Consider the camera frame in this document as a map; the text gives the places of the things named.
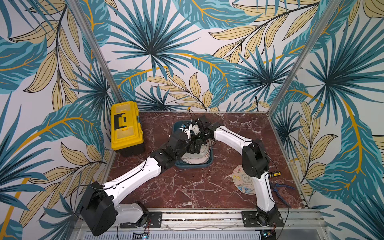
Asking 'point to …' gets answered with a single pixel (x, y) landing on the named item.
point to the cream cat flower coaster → (200, 158)
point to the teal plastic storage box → (179, 162)
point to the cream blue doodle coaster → (244, 182)
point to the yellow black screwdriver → (275, 174)
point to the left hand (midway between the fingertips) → (193, 140)
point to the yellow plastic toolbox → (126, 132)
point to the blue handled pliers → (274, 186)
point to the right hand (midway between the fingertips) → (190, 143)
